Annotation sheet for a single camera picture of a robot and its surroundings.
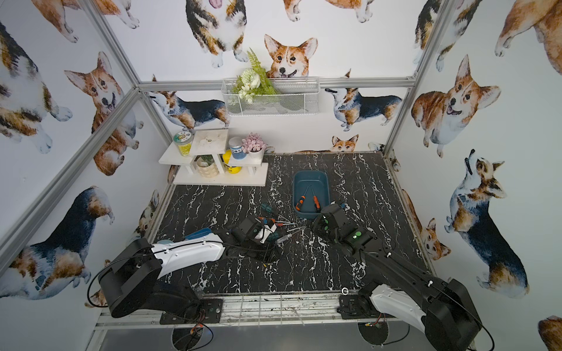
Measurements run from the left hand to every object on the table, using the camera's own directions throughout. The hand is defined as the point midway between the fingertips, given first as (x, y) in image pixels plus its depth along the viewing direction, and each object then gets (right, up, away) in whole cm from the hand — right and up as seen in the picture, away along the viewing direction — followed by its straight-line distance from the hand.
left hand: (276, 249), depth 83 cm
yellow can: (-24, +31, +26) cm, 47 cm away
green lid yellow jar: (-41, +44, +11) cm, 61 cm away
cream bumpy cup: (-36, +33, +24) cm, 54 cm away
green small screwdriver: (-5, +14, +14) cm, 20 cm away
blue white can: (-18, +40, +11) cm, 46 cm away
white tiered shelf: (-28, +43, +12) cm, 52 cm away
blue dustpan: (-34, +4, +9) cm, 36 cm away
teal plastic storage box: (+15, +20, +21) cm, 32 cm away
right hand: (+15, +12, -2) cm, 19 cm away
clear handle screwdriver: (+3, +2, +7) cm, 8 cm away
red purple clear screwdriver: (+1, +7, +12) cm, 13 cm away
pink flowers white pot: (-9, +40, +7) cm, 42 cm away
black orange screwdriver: (+9, +15, +16) cm, 24 cm away
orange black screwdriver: (+17, +16, +17) cm, 29 cm away
